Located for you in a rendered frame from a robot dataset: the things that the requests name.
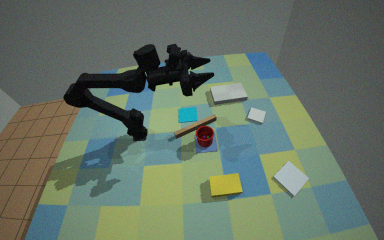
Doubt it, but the brown wooden beam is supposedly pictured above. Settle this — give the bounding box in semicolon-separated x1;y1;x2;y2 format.
174;114;217;139

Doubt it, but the yellow rectangular block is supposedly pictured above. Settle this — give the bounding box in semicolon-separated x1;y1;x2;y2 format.
209;173;243;198

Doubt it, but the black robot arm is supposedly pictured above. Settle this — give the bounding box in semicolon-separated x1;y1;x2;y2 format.
63;44;181;142

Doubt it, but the red plastic cup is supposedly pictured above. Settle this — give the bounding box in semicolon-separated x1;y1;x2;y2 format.
195;125;214;148

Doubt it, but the white flat rectangular panel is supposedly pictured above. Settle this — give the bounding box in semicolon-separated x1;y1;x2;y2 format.
210;83;248;105

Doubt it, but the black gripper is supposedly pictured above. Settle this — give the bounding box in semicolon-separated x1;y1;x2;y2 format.
162;50;214;96

